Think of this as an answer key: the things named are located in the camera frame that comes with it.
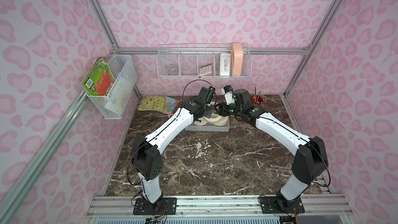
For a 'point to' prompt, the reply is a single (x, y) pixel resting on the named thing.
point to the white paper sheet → (119, 95)
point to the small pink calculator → (205, 69)
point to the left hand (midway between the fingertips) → (206, 104)
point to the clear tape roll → (172, 71)
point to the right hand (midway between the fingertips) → (216, 105)
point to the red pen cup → (257, 100)
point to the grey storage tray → (209, 127)
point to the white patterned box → (225, 64)
